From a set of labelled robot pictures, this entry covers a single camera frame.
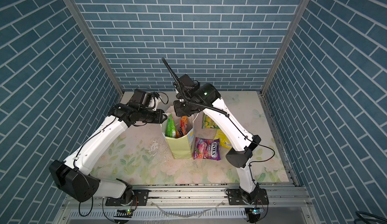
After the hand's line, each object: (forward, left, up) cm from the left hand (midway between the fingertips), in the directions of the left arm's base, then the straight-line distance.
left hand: (168, 117), depth 76 cm
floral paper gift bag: (-11, -7, -12) cm, 17 cm away
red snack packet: (-4, -7, -6) cm, 10 cm away
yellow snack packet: (-3, -31, -21) cm, 38 cm away
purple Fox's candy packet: (-8, -21, -20) cm, 30 cm away
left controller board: (-38, +20, -28) cm, 51 cm away
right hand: (-2, -6, +8) cm, 10 cm away
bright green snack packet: (-4, -1, -4) cm, 6 cm away
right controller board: (-38, -43, -26) cm, 63 cm away
